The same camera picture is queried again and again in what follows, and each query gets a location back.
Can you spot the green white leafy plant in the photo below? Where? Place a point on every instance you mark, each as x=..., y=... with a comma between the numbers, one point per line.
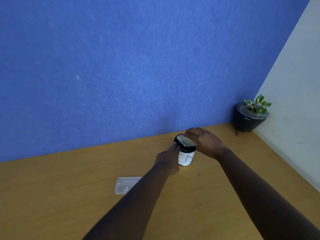
x=258, y=102

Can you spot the person's right hand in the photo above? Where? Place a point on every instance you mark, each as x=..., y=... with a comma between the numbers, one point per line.
x=207, y=143

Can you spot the person's left hand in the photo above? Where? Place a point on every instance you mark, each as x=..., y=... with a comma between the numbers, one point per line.
x=167, y=159

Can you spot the person's right forearm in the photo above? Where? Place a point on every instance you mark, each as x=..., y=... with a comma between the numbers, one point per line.
x=262, y=197

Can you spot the black mesh cup white label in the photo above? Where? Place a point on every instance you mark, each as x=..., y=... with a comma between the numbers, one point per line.
x=186, y=157

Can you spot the person's left forearm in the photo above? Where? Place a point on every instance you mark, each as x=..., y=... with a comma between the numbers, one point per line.
x=135, y=207

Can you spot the translucent plastic tray cover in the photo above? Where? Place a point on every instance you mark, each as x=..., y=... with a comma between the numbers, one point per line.
x=125, y=184

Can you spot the black plant pot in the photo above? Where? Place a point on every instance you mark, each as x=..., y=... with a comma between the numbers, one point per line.
x=246, y=123

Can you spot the wooden table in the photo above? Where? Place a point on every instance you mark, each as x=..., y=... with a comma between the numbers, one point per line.
x=50, y=192

